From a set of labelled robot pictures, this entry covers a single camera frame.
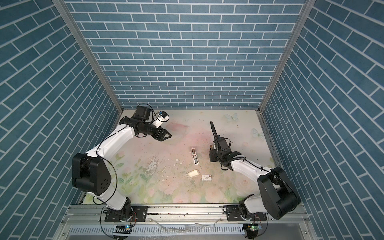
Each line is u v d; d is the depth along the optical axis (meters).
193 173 0.88
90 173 0.44
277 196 0.43
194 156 0.93
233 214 0.74
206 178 0.85
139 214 0.74
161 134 0.76
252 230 0.71
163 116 0.77
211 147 0.94
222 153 0.69
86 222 0.72
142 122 0.65
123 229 0.72
